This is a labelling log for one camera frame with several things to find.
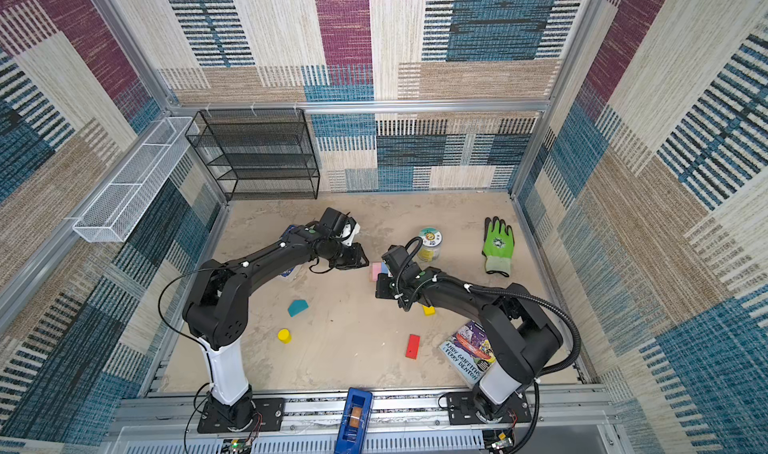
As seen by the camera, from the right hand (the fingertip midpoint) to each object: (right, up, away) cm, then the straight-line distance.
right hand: (381, 291), depth 89 cm
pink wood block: (-2, +5, +7) cm, 9 cm away
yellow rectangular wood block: (+14, -6, 0) cm, 15 cm away
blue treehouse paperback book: (-34, +16, +19) cm, 43 cm away
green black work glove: (+39, +12, +14) cm, 43 cm away
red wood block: (+9, -14, -5) cm, 17 cm away
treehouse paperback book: (+24, -14, -8) cm, 29 cm away
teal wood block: (-25, -5, +2) cm, 26 cm away
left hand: (-4, +9, +2) cm, 10 cm away
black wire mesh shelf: (-45, +45, +20) cm, 66 cm away
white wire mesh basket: (-62, +22, -18) cm, 69 cm away
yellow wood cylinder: (-27, -11, -5) cm, 29 cm away
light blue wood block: (+1, +5, +8) cm, 10 cm away
